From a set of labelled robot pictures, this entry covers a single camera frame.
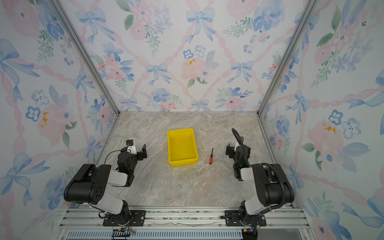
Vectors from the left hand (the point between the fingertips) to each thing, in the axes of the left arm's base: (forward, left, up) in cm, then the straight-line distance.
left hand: (137, 143), depth 91 cm
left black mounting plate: (-38, -6, -8) cm, 39 cm away
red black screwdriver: (-6, -45, -9) cm, 47 cm away
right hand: (+2, -62, -2) cm, 62 cm away
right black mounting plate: (-38, -54, -8) cm, 66 cm away
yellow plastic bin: (0, -27, -4) cm, 27 cm away
